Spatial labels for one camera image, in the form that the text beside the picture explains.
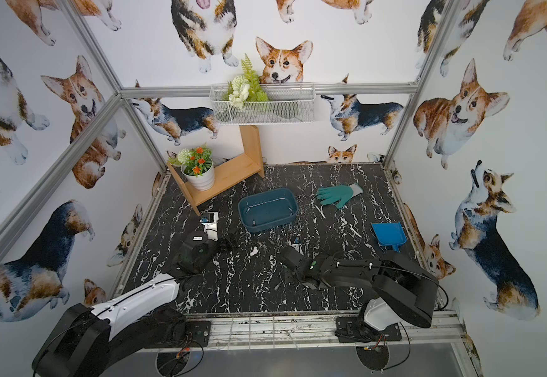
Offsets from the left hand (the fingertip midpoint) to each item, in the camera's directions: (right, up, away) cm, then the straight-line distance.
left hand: (228, 222), depth 86 cm
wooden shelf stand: (-6, +19, +24) cm, 31 cm away
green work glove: (+47, +10, +24) cm, 54 cm away
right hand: (+23, -15, +2) cm, 27 cm away
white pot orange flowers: (-14, +21, +7) cm, 26 cm away
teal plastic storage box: (+9, +2, +20) cm, 22 cm away
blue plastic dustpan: (+63, -6, +10) cm, 64 cm away
